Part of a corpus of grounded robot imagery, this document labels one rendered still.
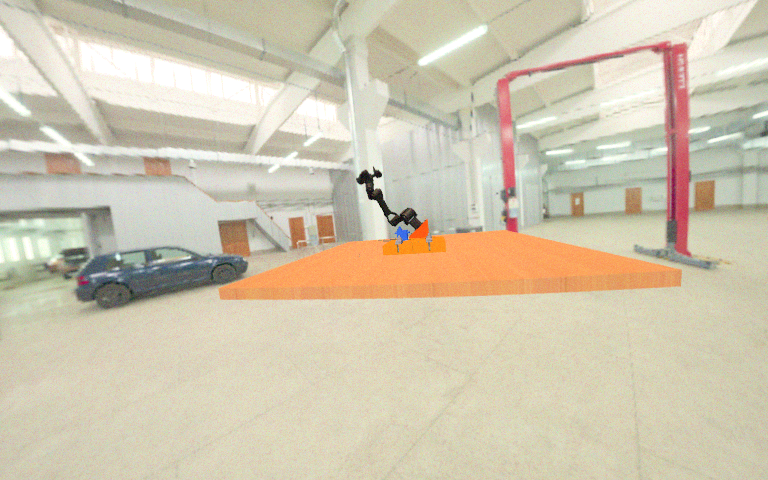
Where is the blue micro servo with orange cable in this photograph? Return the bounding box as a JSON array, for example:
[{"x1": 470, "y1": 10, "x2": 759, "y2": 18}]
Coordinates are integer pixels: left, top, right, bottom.
[{"x1": 395, "y1": 226, "x2": 426, "y2": 241}]

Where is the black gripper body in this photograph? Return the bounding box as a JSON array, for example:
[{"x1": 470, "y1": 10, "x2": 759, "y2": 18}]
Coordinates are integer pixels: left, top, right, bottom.
[{"x1": 356, "y1": 169, "x2": 382, "y2": 185}]

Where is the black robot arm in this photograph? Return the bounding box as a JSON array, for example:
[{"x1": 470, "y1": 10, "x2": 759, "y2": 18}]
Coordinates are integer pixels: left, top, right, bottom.
[{"x1": 359, "y1": 170, "x2": 423, "y2": 231}]

